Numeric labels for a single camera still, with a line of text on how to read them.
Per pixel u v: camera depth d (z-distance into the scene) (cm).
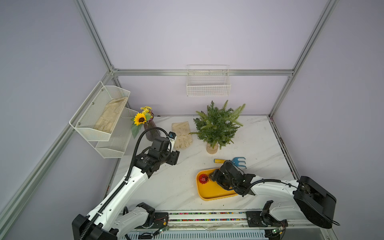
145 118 86
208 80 95
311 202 42
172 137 67
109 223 38
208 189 81
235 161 93
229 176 65
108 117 79
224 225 73
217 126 73
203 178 82
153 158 53
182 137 107
